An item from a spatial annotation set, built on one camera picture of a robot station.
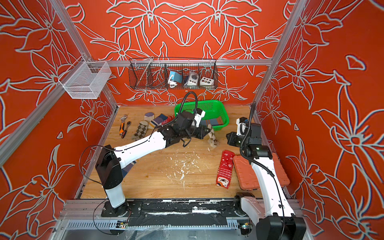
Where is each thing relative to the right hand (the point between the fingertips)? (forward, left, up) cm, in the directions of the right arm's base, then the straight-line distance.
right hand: (225, 134), depth 77 cm
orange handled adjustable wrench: (+21, +69, -19) cm, 75 cm away
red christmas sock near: (-11, -2, -21) cm, 24 cm away
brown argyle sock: (+15, +54, -19) cm, 60 cm away
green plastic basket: (+34, +2, -16) cm, 38 cm away
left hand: (+1, +7, +4) cm, 8 cm away
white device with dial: (+34, +17, +11) cm, 39 cm away
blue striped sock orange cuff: (+25, 0, -19) cm, 31 cm away
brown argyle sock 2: (0, +6, -5) cm, 8 cm away
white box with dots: (+36, +10, +8) cm, 38 cm away
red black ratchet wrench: (+14, +66, -20) cm, 70 cm away
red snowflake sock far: (+27, +36, -20) cm, 49 cm away
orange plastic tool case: (-16, -12, -18) cm, 27 cm away
